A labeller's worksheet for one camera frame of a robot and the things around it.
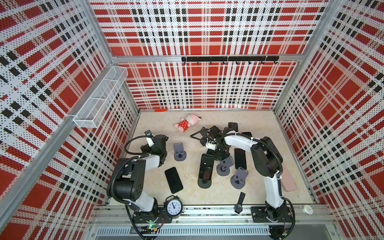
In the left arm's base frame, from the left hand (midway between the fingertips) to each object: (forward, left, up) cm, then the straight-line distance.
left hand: (150, 144), depth 93 cm
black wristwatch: (-35, -51, -7) cm, 62 cm away
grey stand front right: (-23, -52, -2) cm, 57 cm away
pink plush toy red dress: (+17, -21, -1) cm, 27 cm away
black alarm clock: (-35, -18, -4) cm, 39 cm away
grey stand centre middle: (-16, -45, -2) cm, 48 cm away
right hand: (-4, -44, -6) cm, 45 cm away
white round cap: (-36, -86, -7) cm, 94 cm away
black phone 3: (-20, -16, -8) cm, 27 cm away
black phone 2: (+12, -67, -6) cm, 68 cm away
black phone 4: (-17, -35, +5) cm, 39 cm away
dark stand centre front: (-23, -34, -7) cm, 41 cm away
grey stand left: (-6, -19, -2) cm, 20 cm away
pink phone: (-23, -81, -6) cm, 85 cm away
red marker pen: (+41, +2, -10) cm, 42 cm away
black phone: (+20, -57, -7) cm, 61 cm away
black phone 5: (-9, -42, +1) cm, 43 cm away
